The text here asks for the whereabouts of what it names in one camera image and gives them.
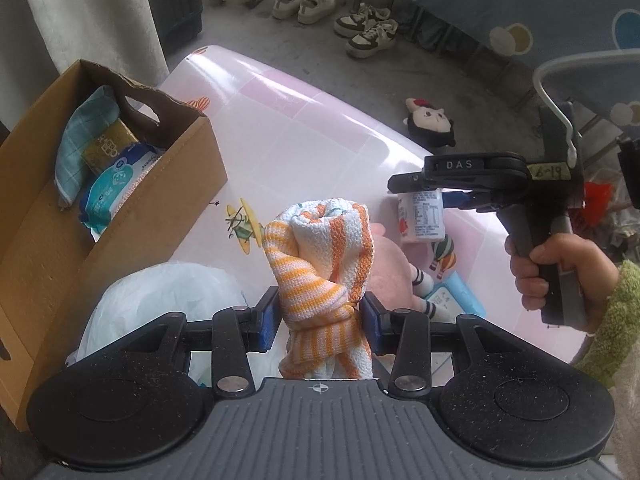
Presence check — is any green white sneaker pair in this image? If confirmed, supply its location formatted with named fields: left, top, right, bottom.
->
left=333, top=3, right=399, bottom=60

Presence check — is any black red plush toy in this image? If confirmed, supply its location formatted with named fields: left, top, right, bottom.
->
left=404, top=98, right=457, bottom=151

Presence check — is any gold tissue pack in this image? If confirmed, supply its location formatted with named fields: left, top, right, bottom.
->
left=82, top=119, right=138, bottom=176

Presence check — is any brown cardboard box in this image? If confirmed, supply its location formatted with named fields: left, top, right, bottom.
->
left=1, top=60, right=227, bottom=430

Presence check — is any white sofa cover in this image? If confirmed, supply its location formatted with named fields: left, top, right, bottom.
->
left=1, top=0, right=168, bottom=128

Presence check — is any white yogurt cup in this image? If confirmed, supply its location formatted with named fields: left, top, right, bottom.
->
left=398, top=190, right=446, bottom=243

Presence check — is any blue white paper box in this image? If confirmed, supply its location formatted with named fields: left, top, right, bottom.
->
left=427, top=272, right=487, bottom=318

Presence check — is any blue dotted bedsheet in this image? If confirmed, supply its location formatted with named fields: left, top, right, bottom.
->
left=319, top=0, right=640, bottom=126

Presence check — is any teal checked cloth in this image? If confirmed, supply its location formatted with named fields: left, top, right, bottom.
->
left=54, top=84, right=119, bottom=209

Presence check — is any orange striped white towel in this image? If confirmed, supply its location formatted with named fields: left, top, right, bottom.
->
left=262, top=197, right=374, bottom=379

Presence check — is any white tied plastic bag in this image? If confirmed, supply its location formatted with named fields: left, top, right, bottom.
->
left=66, top=261, right=247, bottom=366

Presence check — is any person right hand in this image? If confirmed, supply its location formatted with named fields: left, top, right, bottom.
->
left=504, top=233, right=620, bottom=334

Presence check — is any pink plush doll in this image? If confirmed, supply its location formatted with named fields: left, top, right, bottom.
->
left=367, top=223, right=454, bottom=323

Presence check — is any red plastic bag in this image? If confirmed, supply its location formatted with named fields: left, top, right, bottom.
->
left=582, top=182, right=613, bottom=224

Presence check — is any green fuzzy sleeve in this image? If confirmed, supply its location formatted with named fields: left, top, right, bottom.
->
left=576, top=261, right=639, bottom=388

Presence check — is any blue wet wipes pack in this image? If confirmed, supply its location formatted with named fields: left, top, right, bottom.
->
left=79, top=143, right=160, bottom=242

